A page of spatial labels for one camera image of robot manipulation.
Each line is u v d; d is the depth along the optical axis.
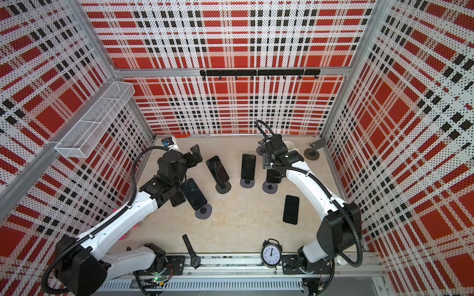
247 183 0.99
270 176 0.80
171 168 0.56
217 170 0.86
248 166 0.91
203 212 0.88
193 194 0.82
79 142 0.69
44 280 0.38
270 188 0.97
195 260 0.75
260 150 1.14
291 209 0.88
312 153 1.09
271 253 0.75
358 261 0.38
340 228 0.41
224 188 0.97
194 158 0.70
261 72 0.89
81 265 0.37
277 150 0.62
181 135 1.27
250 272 0.73
